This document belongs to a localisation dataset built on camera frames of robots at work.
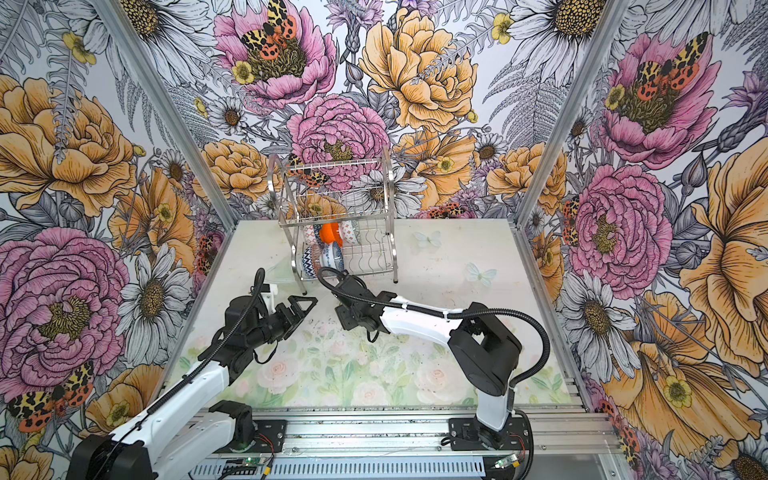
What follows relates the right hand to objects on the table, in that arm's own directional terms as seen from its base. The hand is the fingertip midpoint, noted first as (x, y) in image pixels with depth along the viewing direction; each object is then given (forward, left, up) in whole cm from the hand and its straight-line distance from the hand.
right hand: (353, 317), depth 87 cm
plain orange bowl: (+29, +9, +5) cm, 31 cm away
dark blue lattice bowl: (+34, +15, +2) cm, 38 cm away
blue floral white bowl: (+18, +7, +6) cm, 20 cm away
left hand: (-2, +11, +4) cm, 12 cm away
